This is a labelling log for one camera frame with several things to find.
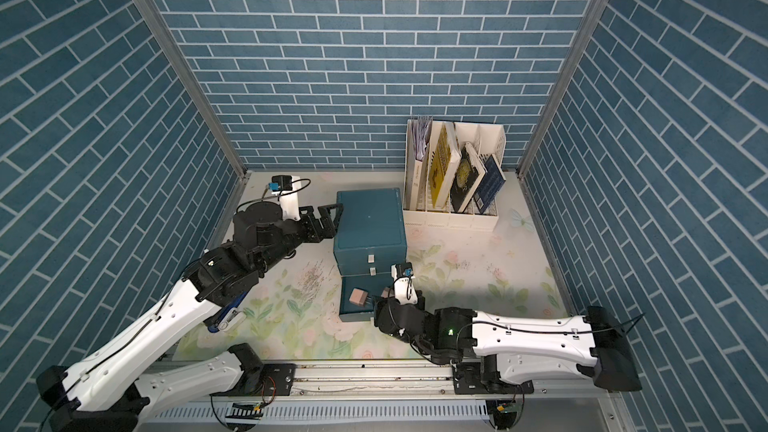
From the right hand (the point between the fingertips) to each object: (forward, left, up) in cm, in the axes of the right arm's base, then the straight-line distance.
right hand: (383, 302), depth 72 cm
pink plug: (+5, +8, -11) cm, 15 cm away
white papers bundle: (+51, -7, +16) cm, 54 cm away
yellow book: (+42, -15, +8) cm, 45 cm away
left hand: (+12, +11, +20) cm, 25 cm away
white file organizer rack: (+57, -29, +7) cm, 64 cm away
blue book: (+44, -32, -2) cm, 54 cm away
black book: (+44, -24, +1) cm, 50 cm away
